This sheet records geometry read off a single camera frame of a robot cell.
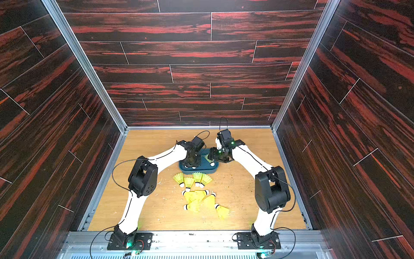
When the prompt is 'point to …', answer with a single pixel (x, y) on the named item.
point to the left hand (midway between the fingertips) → (198, 165)
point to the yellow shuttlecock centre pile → (190, 196)
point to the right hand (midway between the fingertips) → (215, 156)
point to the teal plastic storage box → (205, 167)
